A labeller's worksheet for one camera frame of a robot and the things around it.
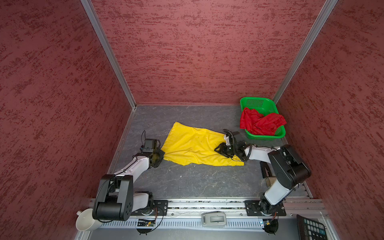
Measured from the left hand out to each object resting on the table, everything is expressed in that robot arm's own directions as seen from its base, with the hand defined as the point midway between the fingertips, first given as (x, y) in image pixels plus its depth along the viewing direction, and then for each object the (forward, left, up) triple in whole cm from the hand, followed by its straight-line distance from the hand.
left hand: (163, 157), depth 91 cm
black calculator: (-36, -74, +2) cm, 82 cm away
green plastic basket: (+44, -76, +3) cm, 87 cm away
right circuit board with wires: (-34, -58, -2) cm, 67 cm away
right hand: (+3, -33, 0) cm, 33 cm away
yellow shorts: (+9, -14, 0) cm, 17 cm away
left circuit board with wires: (-33, +5, -3) cm, 34 cm away
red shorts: (+24, -59, +10) cm, 64 cm away
